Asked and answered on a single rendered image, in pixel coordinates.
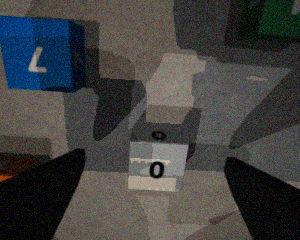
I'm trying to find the green block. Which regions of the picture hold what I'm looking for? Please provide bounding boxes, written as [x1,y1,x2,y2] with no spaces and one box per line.
[237,0,300,43]

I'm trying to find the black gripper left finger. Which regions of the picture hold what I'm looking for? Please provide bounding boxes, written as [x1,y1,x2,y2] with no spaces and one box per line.
[0,148,85,240]

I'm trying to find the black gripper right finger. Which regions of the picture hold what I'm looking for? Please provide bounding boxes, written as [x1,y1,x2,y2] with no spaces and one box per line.
[224,157,300,240]

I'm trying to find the blue block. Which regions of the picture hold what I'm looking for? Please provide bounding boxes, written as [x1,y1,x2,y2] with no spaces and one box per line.
[0,16,86,93]

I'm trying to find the orange block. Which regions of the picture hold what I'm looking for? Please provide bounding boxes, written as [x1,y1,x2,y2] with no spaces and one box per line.
[0,156,40,181]

